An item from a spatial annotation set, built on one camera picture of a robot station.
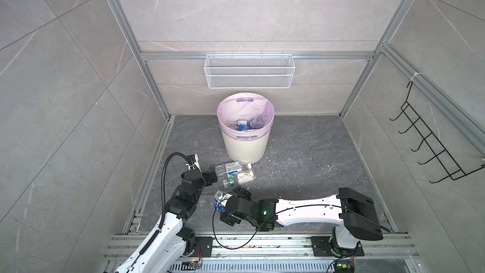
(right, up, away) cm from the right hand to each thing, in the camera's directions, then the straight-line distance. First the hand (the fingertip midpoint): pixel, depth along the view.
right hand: (227, 199), depth 76 cm
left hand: (-11, +14, +6) cm, 19 cm away
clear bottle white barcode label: (-1, +10, +14) cm, 17 cm away
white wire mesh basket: (+10, +61, +24) cm, 66 cm away
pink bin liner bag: (+6, +41, +18) cm, 45 cm away
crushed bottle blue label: (-1, +5, -14) cm, 15 cm away
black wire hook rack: (+75, +26, -9) cm, 80 cm away
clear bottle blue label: (+13, +33, +14) cm, 38 cm away
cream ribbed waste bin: (+11, +18, +12) cm, 24 cm away
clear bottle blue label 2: (+5, +31, +13) cm, 34 cm away
